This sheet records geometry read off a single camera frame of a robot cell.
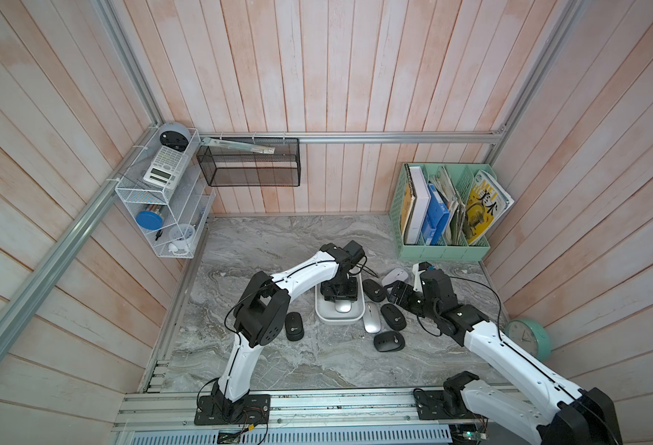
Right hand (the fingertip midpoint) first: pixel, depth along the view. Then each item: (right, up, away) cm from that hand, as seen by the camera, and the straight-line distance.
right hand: (390, 289), depth 83 cm
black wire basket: (-56, +44, +24) cm, 75 cm away
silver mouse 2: (-4, -11, +7) cm, 14 cm away
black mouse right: (+2, -10, +5) cm, 11 cm away
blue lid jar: (-70, +21, -7) cm, 73 cm away
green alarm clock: (+38, -12, -7) cm, 41 cm away
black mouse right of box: (-3, -3, +10) cm, 10 cm away
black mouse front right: (0, -16, 0) cm, 16 cm away
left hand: (-13, -5, +5) cm, 15 cm away
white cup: (-66, +16, +3) cm, 68 cm away
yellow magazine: (+39, +28, +14) cm, 50 cm away
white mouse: (+5, +2, +15) cm, 16 cm away
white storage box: (-20, -9, +7) cm, 23 cm away
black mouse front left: (-30, -13, +3) cm, 33 cm away
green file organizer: (+27, +37, +15) cm, 48 cm away
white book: (+13, +25, +10) cm, 30 cm away
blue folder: (+19, +23, +12) cm, 33 cm away
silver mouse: (-14, -7, +5) cm, 17 cm away
